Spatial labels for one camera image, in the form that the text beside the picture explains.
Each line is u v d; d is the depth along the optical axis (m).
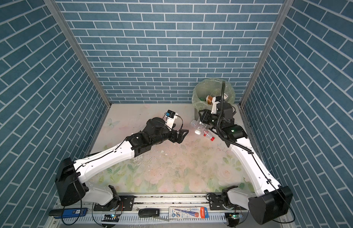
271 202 0.37
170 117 0.63
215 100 0.66
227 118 0.54
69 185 0.38
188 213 0.70
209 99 0.97
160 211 0.71
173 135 0.65
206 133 0.99
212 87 1.01
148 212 0.68
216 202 0.74
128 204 0.74
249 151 0.45
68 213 0.67
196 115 1.02
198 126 0.72
